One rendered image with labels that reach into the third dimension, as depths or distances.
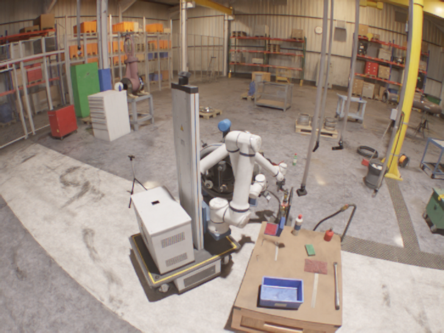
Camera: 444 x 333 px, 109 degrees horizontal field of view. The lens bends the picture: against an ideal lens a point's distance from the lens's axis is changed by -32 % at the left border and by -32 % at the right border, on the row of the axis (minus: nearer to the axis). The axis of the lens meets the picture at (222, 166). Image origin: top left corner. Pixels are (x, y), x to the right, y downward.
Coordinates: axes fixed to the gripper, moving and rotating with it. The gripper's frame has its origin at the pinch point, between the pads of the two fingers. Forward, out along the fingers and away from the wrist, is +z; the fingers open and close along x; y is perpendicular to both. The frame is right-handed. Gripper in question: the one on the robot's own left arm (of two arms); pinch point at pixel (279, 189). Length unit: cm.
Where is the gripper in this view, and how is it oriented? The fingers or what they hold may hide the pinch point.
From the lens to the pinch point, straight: 284.8
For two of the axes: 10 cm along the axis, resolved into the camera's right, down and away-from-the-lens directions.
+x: 7.4, -3.1, 6.0
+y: 6.7, 3.6, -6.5
